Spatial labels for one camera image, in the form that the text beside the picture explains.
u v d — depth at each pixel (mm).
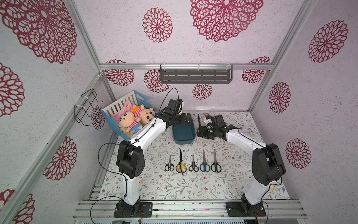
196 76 949
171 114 672
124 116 947
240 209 721
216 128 721
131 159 493
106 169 494
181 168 881
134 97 1099
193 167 894
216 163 913
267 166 477
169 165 898
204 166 898
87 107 792
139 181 817
